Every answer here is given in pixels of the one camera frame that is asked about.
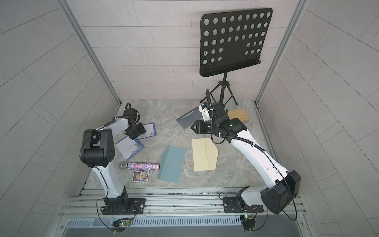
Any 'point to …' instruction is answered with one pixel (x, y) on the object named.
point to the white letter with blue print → (129, 147)
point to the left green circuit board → (120, 225)
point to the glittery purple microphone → (124, 165)
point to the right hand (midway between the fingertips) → (194, 127)
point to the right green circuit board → (248, 221)
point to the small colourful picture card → (140, 176)
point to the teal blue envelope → (171, 164)
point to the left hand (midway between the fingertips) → (145, 130)
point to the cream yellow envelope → (205, 154)
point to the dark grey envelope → (189, 118)
